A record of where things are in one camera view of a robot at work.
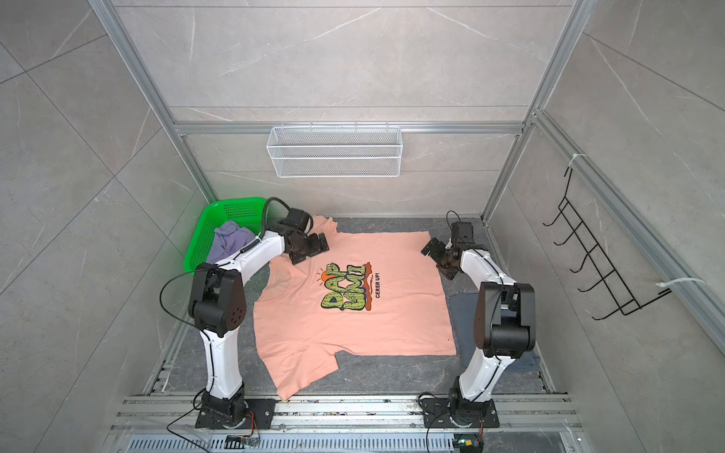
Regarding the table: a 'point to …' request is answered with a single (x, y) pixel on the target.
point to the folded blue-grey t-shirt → (463, 305)
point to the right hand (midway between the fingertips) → (429, 255)
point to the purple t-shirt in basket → (227, 238)
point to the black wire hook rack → (623, 297)
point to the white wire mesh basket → (335, 152)
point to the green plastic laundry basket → (247, 213)
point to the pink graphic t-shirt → (368, 293)
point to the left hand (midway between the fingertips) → (320, 245)
